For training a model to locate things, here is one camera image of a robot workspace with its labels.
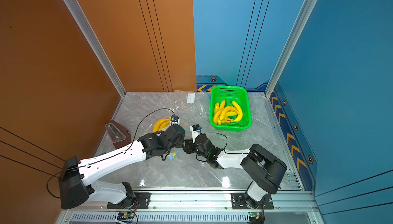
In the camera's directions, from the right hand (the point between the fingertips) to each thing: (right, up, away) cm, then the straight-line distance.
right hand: (182, 141), depth 84 cm
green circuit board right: (+36, -32, -11) cm, 50 cm away
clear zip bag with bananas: (+4, +19, +19) cm, 27 cm away
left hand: (+1, +5, -4) cm, 7 cm away
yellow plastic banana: (+23, +15, +11) cm, 30 cm away
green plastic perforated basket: (+39, +28, +28) cm, 56 cm away
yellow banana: (+37, +13, +19) cm, 43 cm away
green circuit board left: (-24, -32, -12) cm, 42 cm away
